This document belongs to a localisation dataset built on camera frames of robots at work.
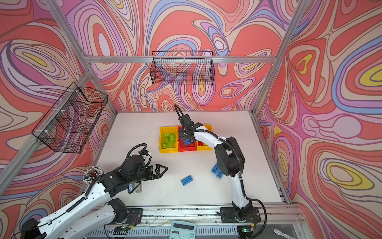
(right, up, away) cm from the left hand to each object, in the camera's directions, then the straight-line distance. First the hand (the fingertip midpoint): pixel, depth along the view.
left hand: (162, 170), depth 77 cm
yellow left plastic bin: (-1, +21, +23) cm, 31 cm away
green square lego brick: (-3, +10, +21) cm, 23 cm away
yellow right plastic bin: (+24, +9, +19) cm, 32 cm away
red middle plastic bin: (+9, +9, +21) cm, 24 cm away
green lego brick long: (-2, +16, +27) cm, 32 cm away
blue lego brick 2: (+30, -3, +12) cm, 32 cm away
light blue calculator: (+11, -25, -9) cm, 29 cm away
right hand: (+12, +16, +21) cm, 30 cm away
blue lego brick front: (+13, -9, +8) cm, 17 cm away
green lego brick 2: (+3, +16, +22) cm, 27 cm away
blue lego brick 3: (+32, -6, +10) cm, 34 cm away
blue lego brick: (+13, +13, +22) cm, 29 cm away
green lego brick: (+2, +11, +22) cm, 25 cm away
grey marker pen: (-11, -5, -13) cm, 17 cm away
